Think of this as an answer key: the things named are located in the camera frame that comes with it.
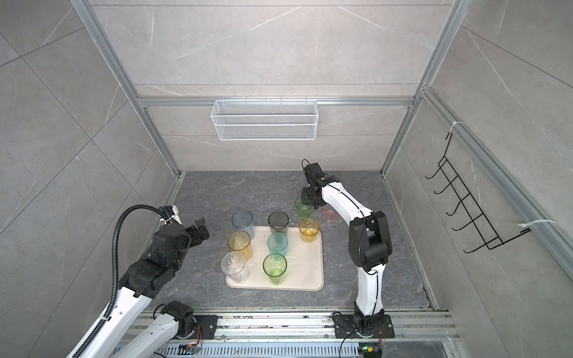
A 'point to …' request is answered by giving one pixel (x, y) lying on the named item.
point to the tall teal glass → (277, 243)
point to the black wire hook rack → (477, 218)
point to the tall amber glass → (239, 241)
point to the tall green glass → (274, 265)
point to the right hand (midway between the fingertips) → (309, 197)
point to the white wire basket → (265, 120)
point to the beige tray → (304, 263)
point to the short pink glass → (330, 214)
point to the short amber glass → (309, 228)
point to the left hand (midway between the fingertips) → (191, 219)
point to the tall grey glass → (278, 222)
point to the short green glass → (304, 211)
